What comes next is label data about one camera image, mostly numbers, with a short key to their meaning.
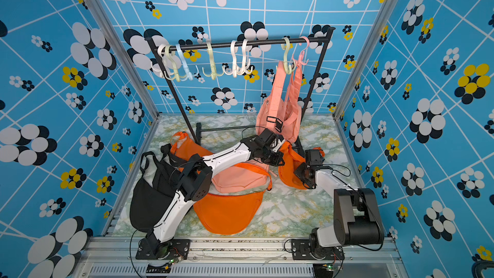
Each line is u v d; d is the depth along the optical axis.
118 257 0.72
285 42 0.65
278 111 0.82
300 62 0.74
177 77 0.68
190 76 0.68
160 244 0.62
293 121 0.96
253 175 0.89
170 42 0.90
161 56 0.65
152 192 0.88
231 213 0.81
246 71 0.72
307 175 0.68
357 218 0.43
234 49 0.64
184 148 1.00
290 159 0.91
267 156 0.81
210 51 0.63
